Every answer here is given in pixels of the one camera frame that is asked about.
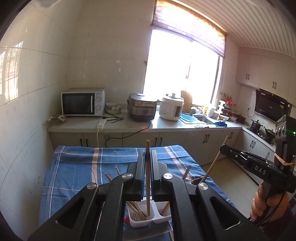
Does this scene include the wooden chopstick one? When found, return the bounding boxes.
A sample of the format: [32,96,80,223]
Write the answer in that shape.
[145,140,151,217]

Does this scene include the wooden chopstick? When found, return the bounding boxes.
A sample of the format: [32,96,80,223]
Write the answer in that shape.
[182,165,192,181]
[128,201,146,220]

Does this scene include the wooden chopstick five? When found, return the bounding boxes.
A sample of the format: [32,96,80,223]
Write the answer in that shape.
[104,173,112,182]

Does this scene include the wooden chopstick two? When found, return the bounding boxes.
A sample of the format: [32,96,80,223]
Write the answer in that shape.
[200,135,229,183]

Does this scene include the wooden chopstick seven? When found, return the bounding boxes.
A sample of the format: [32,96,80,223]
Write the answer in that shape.
[160,202,170,215]

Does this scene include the white kitchen counter cabinets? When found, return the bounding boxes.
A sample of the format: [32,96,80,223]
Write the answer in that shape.
[48,113,275,165]

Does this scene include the person's right hand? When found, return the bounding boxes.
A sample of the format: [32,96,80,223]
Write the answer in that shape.
[250,183,289,222]

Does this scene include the white two-compartment utensil holder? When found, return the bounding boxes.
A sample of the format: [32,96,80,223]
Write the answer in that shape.
[127,198,171,228]

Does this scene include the blue cloth on counter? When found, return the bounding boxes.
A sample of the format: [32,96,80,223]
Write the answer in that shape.
[214,121,227,128]

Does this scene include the red object behind holder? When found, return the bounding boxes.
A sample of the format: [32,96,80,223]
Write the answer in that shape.
[124,215,130,224]

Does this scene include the black range hood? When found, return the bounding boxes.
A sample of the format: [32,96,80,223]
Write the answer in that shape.
[254,89,292,122]

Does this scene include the white power strip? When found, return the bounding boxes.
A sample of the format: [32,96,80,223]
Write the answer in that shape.
[97,118,107,130]

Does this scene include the dark rice cooker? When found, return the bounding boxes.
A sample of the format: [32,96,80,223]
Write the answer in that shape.
[127,93,158,122]

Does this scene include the white rice cooker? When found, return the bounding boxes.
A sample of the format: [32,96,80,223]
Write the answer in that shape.
[159,93,184,121]

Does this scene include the blue plaid tablecloth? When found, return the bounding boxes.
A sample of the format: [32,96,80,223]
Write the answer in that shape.
[38,145,236,241]

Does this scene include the bowl of eggs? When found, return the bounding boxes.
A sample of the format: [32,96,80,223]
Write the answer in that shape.
[105,102,121,115]

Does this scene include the wooden cutting board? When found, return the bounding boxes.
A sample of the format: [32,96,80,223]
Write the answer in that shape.
[181,90,192,113]

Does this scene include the white microwave oven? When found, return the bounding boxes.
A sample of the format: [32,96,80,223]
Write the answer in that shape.
[61,88,105,116]

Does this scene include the bamboo window blind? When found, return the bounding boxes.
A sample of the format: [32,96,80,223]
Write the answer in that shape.
[152,1,226,58]

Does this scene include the black power cable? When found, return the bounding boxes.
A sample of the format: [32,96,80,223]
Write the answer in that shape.
[105,120,153,148]

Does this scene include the white upper wall cabinets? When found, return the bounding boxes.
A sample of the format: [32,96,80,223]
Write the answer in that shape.
[236,47,295,105]

